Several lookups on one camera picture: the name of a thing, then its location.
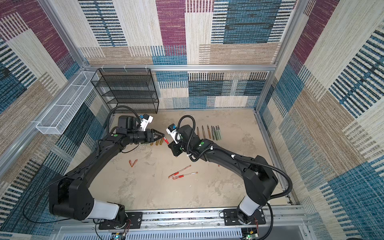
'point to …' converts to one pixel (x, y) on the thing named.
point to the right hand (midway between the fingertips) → (170, 147)
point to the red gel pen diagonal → (170, 176)
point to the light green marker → (219, 132)
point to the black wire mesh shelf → (130, 90)
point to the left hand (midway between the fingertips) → (162, 134)
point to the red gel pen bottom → (182, 175)
